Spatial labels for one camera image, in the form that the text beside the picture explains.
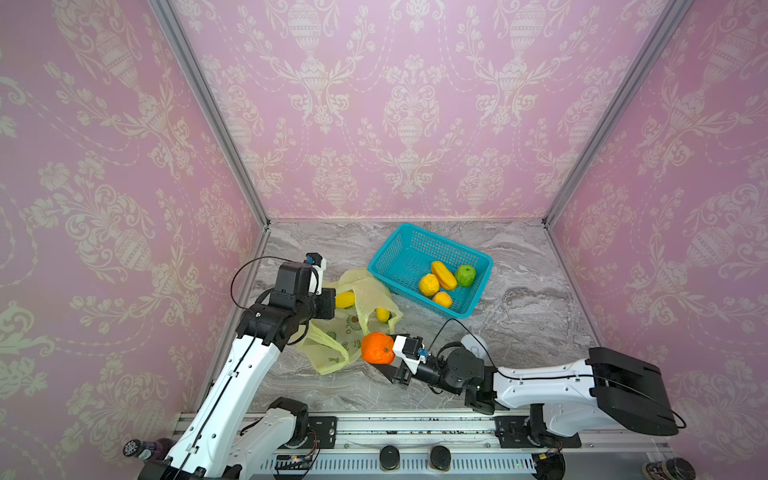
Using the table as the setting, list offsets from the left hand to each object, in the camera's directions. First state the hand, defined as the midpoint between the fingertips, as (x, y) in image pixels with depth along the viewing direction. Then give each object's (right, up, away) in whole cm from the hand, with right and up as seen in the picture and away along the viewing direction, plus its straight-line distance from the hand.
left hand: (333, 297), depth 75 cm
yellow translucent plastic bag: (+8, -1, -5) cm, 9 cm away
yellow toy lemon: (+4, 0, -3) cm, 5 cm away
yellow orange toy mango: (+32, +3, +24) cm, 40 cm away
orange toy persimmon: (+12, -8, -15) cm, 21 cm away
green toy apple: (+39, +4, +22) cm, 45 cm away
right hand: (+11, -9, -10) cm, 18 cm away
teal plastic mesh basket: (+21, +10, +38) cm, 45 cm away
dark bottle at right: (+73, -34, -13) cm, 81 cm away
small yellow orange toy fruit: (+31, -3, +18) cm, 36 cm away
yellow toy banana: (+12, -8, +16) cm, 22 cm away
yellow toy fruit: (+27, +1, +20) cm, 33 cm away
